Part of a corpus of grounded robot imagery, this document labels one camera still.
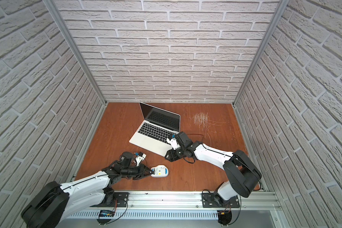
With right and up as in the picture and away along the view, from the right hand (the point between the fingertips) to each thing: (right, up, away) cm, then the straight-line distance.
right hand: (166, 159), depth 83 cm
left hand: (-7, -5, -3) cm, 10 cm away
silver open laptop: (-7, +19, +21) cm, 29 cm away
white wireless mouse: (-3, -6, -2) cm, 7 cm away
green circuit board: (-30, -25, -11) cm, 40 cm away
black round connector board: (+31, -26, -12) cm, 42 cm away
